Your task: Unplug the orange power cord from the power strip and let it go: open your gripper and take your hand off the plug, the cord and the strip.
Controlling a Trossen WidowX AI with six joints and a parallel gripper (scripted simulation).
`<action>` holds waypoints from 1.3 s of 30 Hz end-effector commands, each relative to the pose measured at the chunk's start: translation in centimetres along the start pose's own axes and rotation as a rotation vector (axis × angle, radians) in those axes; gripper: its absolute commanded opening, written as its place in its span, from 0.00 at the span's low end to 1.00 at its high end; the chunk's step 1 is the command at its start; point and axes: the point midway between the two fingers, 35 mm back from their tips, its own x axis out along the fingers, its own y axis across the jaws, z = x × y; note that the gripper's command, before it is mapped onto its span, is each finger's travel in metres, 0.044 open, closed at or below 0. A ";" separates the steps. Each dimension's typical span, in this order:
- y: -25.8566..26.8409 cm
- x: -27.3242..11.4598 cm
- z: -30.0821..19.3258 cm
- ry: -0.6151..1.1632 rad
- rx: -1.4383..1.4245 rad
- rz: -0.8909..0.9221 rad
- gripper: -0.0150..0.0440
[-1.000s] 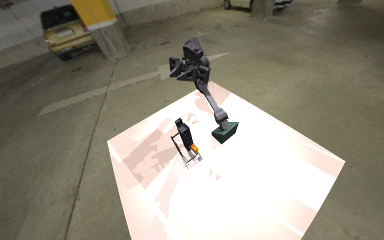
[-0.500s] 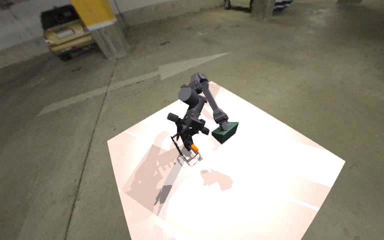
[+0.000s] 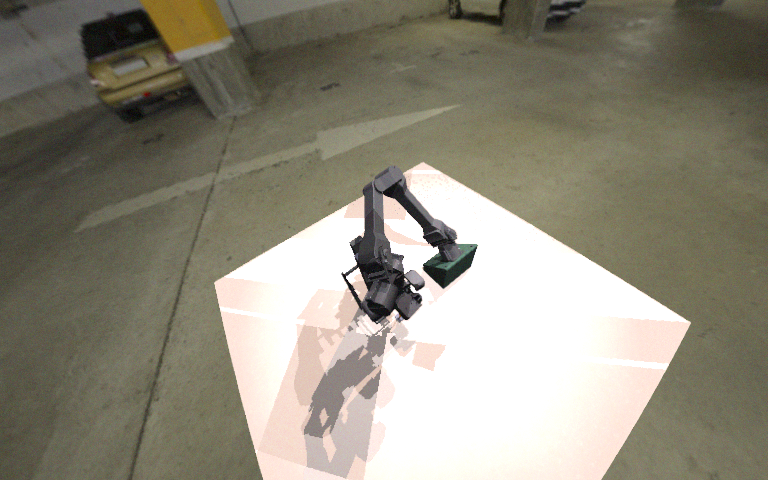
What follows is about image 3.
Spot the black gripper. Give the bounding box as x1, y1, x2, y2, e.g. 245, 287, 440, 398
361, 270, 425, 322

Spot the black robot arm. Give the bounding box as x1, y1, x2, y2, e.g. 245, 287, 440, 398
358, 165, 464, 320

